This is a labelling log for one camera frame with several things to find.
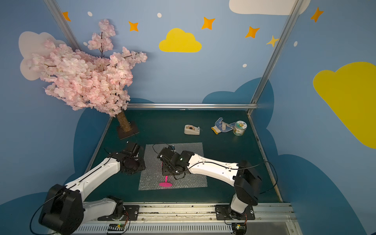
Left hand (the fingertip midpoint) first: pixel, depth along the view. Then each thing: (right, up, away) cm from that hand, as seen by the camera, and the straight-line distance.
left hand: (144, 165), depth 86 cm
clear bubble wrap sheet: (+5, -7, 0) cm, 8 cm away
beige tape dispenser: (+29, +21, +20) cm, 41 cm away
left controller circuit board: (-10, -28, -13) cm, 32 cm away
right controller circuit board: (+52, -27, -13) cm, 60 cm away
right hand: (+15, +1, -8) cm, 17 cm away
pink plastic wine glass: (+14, -9, -5) cm, 17 cm away
